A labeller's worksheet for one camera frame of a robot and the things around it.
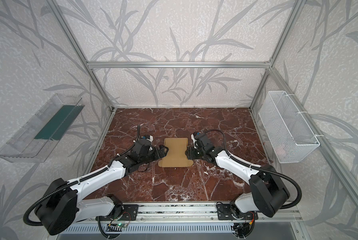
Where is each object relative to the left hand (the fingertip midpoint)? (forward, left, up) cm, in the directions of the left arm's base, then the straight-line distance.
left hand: (166, 147), depth 84 cm
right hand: (+1, -13, -2) cm, 13 cm away
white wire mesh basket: (-7, -55, +24) cm, 61 cm away
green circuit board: (-36, +19, -11) cm, 42 cm away
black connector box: (-37, -40, -13) cm, 56 cm away
